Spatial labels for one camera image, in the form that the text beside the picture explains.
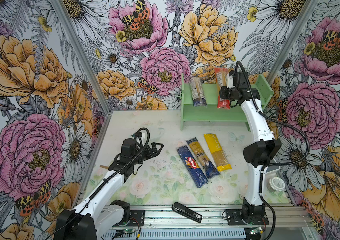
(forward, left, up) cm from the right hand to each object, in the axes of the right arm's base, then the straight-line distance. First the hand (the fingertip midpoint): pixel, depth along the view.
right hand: (222, 95), depth 88 cm
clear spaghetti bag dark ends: (+2, +14, +1) cm, 15 cm away
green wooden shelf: (+11, 0, -26) cm, 28 cm away
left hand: (-28, +38, -15) cm, 49 cm away
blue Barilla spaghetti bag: (-35, +17, -26) cm, 47 cm away
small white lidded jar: (-43, -23, -24) cm, 55 cm away
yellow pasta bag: (-28, +1, -28) cm, 40 cm away
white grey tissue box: (-36, -26, -26) cm, 51 cm away
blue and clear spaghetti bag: (-31, +9, -27) cm, 42 cm away
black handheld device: (-54, +26, -25) cm, 65 cm away
